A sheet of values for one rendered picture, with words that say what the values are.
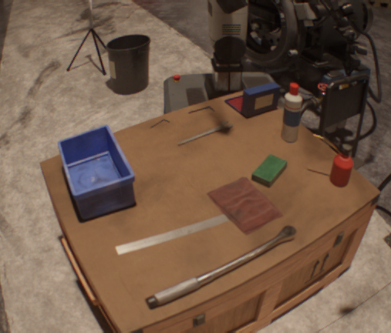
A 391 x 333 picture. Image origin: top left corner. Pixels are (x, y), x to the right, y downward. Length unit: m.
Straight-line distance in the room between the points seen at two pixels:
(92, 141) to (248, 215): 0.58
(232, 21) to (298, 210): 1.02
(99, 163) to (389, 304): 1.32
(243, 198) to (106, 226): 0.41
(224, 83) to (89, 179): 1.01
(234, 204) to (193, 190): 0.14
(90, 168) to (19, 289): 0.69
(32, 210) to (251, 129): 1.15
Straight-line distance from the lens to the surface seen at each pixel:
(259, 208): 1.24
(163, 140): 1.51
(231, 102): 1.72
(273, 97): 1.66
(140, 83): 2.79
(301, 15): 2.24
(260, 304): 1.31
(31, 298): 1.71
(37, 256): 1.85
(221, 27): 1.96
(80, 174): 1.42
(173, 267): 1.10
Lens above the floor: 1.35
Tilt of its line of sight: 40 degrees down
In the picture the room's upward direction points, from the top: straight up
